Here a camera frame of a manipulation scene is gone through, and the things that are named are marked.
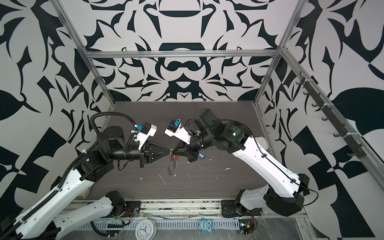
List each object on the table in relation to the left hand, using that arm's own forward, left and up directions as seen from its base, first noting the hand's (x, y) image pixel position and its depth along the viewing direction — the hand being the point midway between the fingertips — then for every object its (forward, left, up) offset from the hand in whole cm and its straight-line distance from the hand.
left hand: (170, 149), depth 55 cm
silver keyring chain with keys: (-2, -1, -3) cm, 4 cm away
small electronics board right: (-22, -33, -37) cm, 54 cm away
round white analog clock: (-22, +13, -32) cm, 41 cm away
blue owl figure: (-21, -14, -34) cm, 42 cm away
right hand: (0, -1, -1) cm, 2 cm away
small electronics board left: (-20, +29, -40) cm, 53 cm away
